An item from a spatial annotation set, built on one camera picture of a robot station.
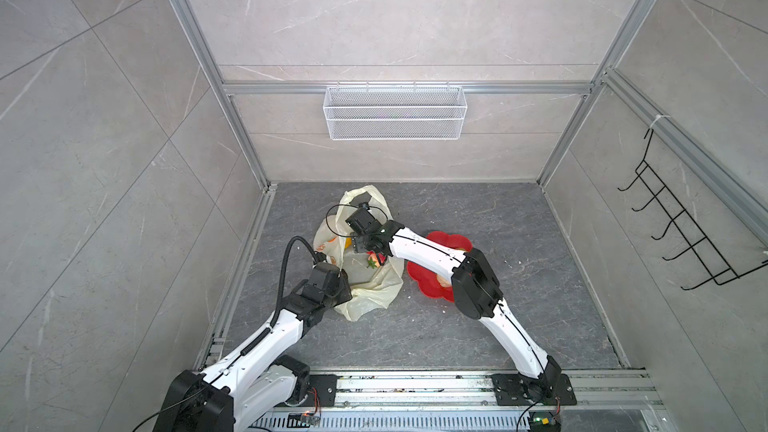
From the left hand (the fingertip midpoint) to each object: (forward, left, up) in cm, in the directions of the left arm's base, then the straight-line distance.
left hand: (346, 279), depth 86 cm
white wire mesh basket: (+50, -16, +23) cm, 57 cm away
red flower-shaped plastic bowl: (-1, -24, -1) cm, 24 cm away
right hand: (+16, -5, -2) cm, 17 cm away
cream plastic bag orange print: (-1, -7, -3) cm, 8 cm away
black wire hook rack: (-14, -79, +27) cm, 84 cm away
